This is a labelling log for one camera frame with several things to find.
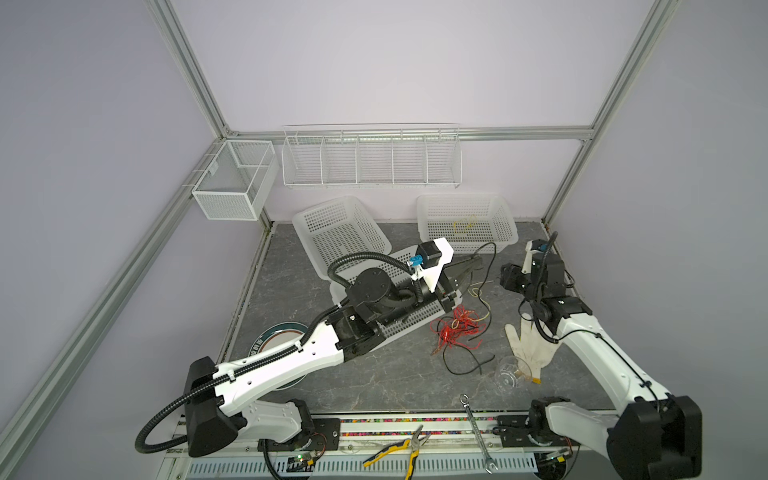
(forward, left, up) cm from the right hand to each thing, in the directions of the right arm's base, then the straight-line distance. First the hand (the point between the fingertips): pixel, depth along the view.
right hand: (512, 270), depth 84 cm
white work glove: (-16, -7, -18) cm, 25 cm away
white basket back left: (+33, +58, -17) cm, 69 cm away
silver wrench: (-30, +15, -18) cm, 38 cm away
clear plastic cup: (-23, +1, -18) cm, 29 cm away
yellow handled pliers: (-40, +29, -16) cm, 52 cm away
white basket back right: (+36, +2, -17) cm, 40 cm away
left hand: (-19, +18, +28) cm, 38 cm away
